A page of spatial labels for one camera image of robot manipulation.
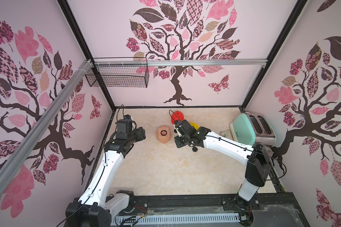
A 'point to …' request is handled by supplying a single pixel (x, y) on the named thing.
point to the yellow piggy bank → (195, 125)
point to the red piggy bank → (176, 115)
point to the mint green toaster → (251, 128)
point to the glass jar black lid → (267, 150)
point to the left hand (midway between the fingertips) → (141, 134)
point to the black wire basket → (131, 72)
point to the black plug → (194, 149)
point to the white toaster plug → (224, 134)
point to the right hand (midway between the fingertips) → (177, 138)
